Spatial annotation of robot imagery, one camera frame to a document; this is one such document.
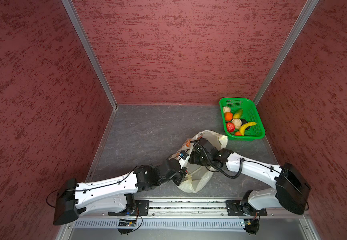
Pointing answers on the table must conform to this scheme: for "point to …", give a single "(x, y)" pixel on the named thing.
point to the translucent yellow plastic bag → (197, 176)
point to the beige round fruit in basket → (226, 109)
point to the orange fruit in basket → (237, 134)
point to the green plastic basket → (250, 113)
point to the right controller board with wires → (252, 225)
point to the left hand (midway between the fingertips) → (184, 172)
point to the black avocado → (243, 121)
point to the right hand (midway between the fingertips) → (191, 162)
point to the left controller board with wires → (126, 226)
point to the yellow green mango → (238, 114)
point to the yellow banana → (244, 127)
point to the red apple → (230, 127)
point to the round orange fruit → (228, 116)
